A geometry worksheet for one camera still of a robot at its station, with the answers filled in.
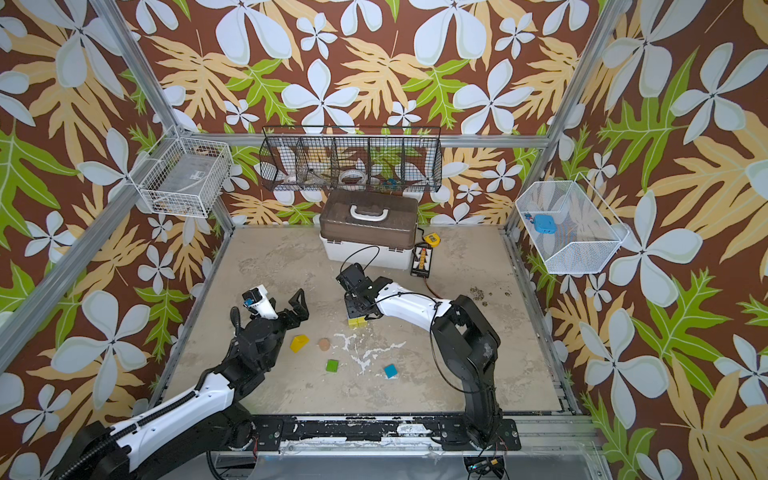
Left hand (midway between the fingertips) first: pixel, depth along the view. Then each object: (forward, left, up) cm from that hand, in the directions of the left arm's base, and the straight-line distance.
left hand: (288, 292), depth 80 cm
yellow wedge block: (-8, -1, -16) cm, 18 cm away
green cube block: (-14, -11, -19) cm, 26 cm away
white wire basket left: (+29, +32, +15) cm, 46 cm away
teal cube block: (-15, -29, -18) cm, 37 cm away
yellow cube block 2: (-2, -17, -16) cm, 23 cm away
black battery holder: (+24, -40, -16) cm, 50 cm away
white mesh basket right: (+12, -80, +13) cm, 82 cm away
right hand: (+3, -17, -12) cm, 21 cm away
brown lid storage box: (+21, -22, +3) cm, 30 cm away
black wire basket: (+44, -15, +13) cm, 49 cm away
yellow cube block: (-1, -19, -16) cm, 25 cm away
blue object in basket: (+19, -73, +8) cm, 76 cm away
